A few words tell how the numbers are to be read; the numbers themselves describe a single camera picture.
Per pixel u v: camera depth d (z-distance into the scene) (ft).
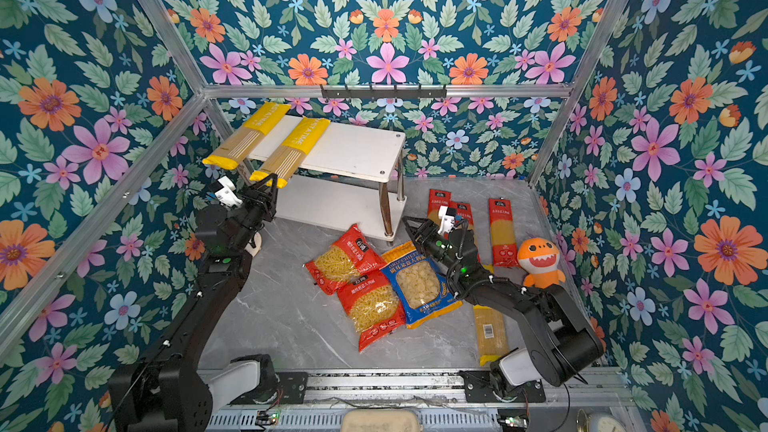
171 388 1.26
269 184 2.32
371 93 2.98
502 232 3.38
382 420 2.19
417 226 2.47
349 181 3.75
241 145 2.57
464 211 3.52
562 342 1.44
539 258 2.89
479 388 2.40
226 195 2.21
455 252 2.09
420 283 2.89
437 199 3.64
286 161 2.46
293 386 2.42
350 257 2.99
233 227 1.94
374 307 2.71
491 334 2.63
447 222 2.56
